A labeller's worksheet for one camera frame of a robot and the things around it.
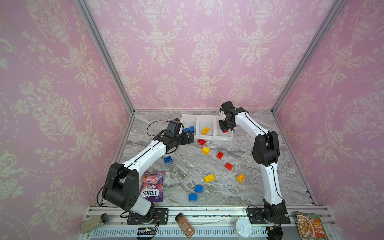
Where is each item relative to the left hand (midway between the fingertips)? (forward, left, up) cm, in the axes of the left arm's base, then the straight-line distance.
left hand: (188, 138), depth 87 cm
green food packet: (-41, -59, -13) cm, 73 cm away
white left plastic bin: (+25, +1, -13) cm, 28 cm away
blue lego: (+18, +3, -15) cm, 23 cm away
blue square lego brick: (+16, -1, -11) cm, 19 cm away
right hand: (+15, -24, -7) cm, 29 cm away
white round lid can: (-42, -26, -8) cm, 50 cm away
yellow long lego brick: (+15, -11, -12) cm, 22 cm away
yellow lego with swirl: (-19, -30, -11) cm, 37 cm away
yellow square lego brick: (-1, -11, -12) cm, 16 cm away
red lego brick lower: (-10, -25, -15) cm, 31 cm away
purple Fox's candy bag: (-24, +19, -12) cm, 33 cm away
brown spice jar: (-44, -2, -10) cm, 45 cm away
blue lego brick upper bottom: (-24, -7, -16) cm, 29 cm away
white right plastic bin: (+10, -20, -9) cm, 24 cm away
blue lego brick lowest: (-28, -3, -16) cm, 33 cm away
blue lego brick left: (-8, +13, -13) cm, 20 cm away
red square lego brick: (-3, -20, -14) cm, 25 cm away
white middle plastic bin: (+23, -12, -10) cm, 28 cm away
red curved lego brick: (+7, -9, -14) cm, 18 cm away
